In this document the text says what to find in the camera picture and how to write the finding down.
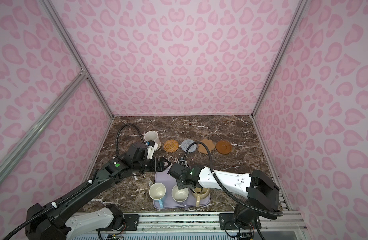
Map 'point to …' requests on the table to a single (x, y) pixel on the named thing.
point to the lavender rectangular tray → (170, 181)
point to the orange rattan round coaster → (171, 146)
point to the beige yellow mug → (200, 193)
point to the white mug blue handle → (157, 191)
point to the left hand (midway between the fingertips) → (165, 162)
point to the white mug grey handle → (180, 196)
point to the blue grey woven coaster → (186, 143)
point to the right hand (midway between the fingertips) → (182, 181)
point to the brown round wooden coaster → (223, 147)
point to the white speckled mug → (152, 135)
